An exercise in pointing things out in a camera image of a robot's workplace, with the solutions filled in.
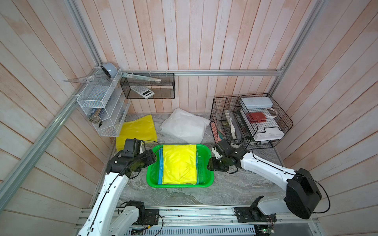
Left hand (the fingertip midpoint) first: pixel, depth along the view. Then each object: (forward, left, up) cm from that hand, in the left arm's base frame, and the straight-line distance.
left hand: (151, 160), depth 75 cm
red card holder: (+26, -61, +6) cm, 66 cm away
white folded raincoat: (+34, -19, -14) cm, 41 cm away
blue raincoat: (+3, -3, -9) cm, 10 cm away
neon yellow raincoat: (+1, -14, -7) cm, 16 cm away
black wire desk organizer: (+31, -47, -4) cm, 57 cm away
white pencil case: (+40, -66, +5) cm, 77 cm away
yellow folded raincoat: (+33, +15, -16) cm, 39 cm away
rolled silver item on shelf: (+18, +31, +12) cm, 38 cm away
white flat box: (+17, -70, +1) cm, 72 cm away
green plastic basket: (-3, -30, -16) cm, 34 cm away
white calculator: (+46, +12, +9) cm, 48 cm away
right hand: (+2, -32, -10) cm, 33 cm away
